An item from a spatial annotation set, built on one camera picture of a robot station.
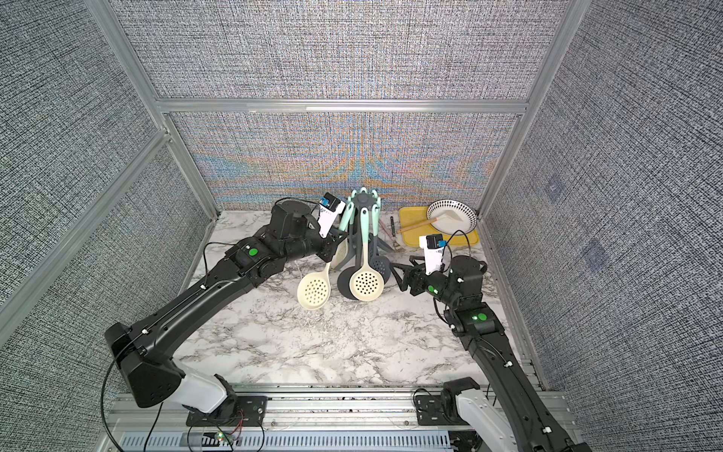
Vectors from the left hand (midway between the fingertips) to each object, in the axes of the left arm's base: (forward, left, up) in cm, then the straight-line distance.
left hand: (349, 229), depth 70 cm
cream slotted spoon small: (-8, +10, -16) cm, 20 cm away
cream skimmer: (-4, -4, -21) cm, 22 cm away
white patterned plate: (+34, -49, -32) cm, 67 cm away
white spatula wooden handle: (+32, -39, -30) cm, 58 cm away
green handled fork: (+25, -17, -31) cm, 43 cm away
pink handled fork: (+21, -17, -34) cm, 44 cm away
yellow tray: (+35, -26, -33) cm, 55 cm away
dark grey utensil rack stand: (-2, -3, -8) cm, 8 cm away
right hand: (-4, -13, -6) cm, 15 cm away
